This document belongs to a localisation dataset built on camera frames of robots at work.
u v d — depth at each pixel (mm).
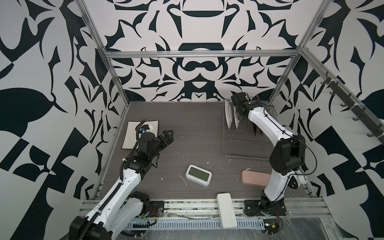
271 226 709
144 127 705
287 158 494
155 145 646
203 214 740
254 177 870
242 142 971
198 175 814
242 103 658
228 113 916
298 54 906
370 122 540
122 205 579
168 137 700
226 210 702
